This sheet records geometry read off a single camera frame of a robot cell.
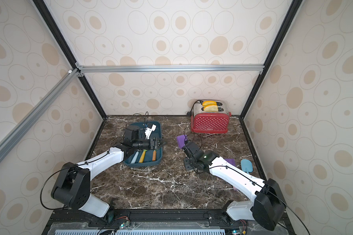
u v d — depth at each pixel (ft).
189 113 3.83
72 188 1.43
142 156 3.09
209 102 3.28
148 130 2.55
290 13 2.29
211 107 3.20
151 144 2.43
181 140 2.79
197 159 1.95
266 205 1.29
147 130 2.55
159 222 2.39
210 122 3.28
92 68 3.00
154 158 3.03
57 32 2.48
